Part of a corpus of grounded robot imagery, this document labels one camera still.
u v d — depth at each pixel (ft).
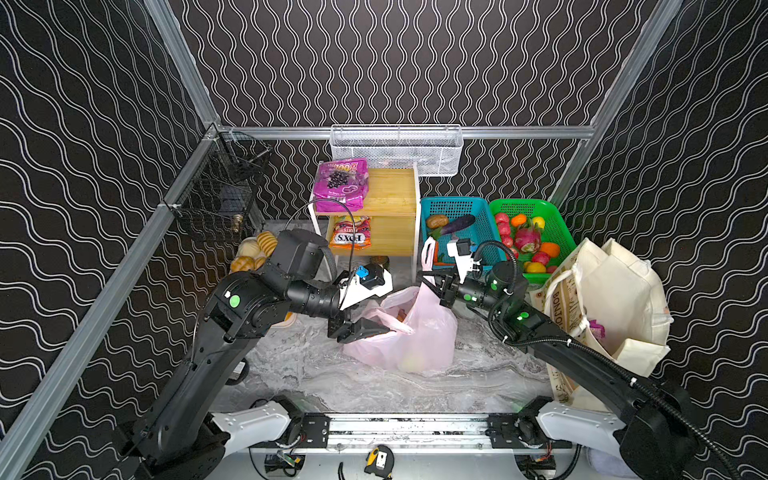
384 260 3.17
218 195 2.98
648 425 1.27
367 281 1.40
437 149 3.37
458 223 3.84
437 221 3.83
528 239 3.45
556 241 3.56
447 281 2.11
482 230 3.83
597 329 2.57
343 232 3.03
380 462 2.24
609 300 2.63
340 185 2.51
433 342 2.45
